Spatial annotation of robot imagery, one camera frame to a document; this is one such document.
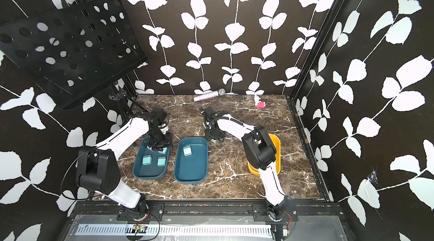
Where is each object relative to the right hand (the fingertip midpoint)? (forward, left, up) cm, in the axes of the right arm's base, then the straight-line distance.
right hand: (211, 135), depth 96 cm
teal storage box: (-13, +11, -4) cm, 17 cm away
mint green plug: (-10, +13, -1) cm, 16 cm away
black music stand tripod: (+5, +42, +26) cm, 50 cm away
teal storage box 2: (-17, +32, -3) cm, 36 cm away
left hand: (-10, +20, +6) cm, 23 cm away
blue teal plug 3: (-16, +25, 0) cm, 30 cm away
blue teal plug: (-11, +25, 0) cm, 28 cm away
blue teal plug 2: (-15, +33, 0) cm, 36 cm away
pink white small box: (+27, -33, -3) cm, 43 cm away
